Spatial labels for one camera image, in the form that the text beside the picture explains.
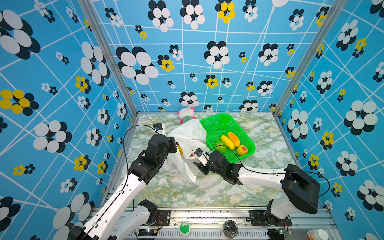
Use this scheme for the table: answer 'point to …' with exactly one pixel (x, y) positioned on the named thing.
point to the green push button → (184, 228)
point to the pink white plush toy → (187, 113)
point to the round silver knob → (230, 229)
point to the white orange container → (317, 234)
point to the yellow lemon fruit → (228, 142)
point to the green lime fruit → (221, 148)
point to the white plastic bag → (191, 136)
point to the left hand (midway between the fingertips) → (173, 136)
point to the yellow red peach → (242, 150)
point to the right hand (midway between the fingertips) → (198, 158)
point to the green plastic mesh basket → (223, 134)
